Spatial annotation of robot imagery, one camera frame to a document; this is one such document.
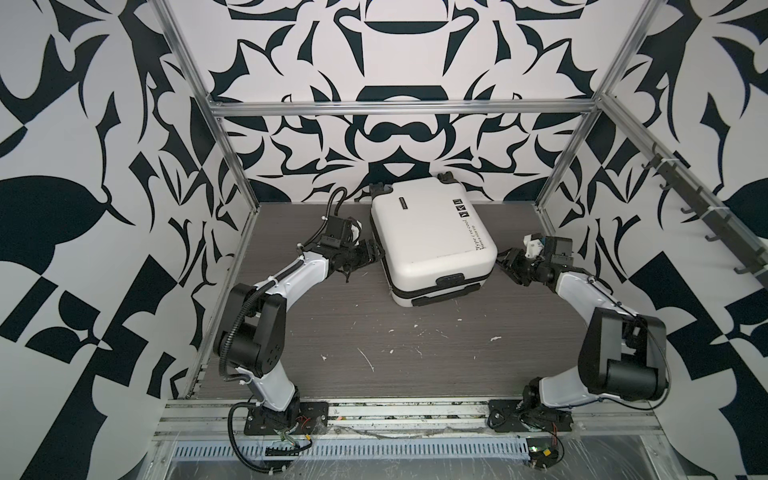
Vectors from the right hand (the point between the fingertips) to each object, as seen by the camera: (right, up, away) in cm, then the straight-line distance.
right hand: (500, 257), depth 90 cm
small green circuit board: (+3, -44, -19) cm, 48 cm away
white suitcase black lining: (-21, +5, -5) cm, 22 cm away
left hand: (-35, +2, 0) cm, 35 cm away
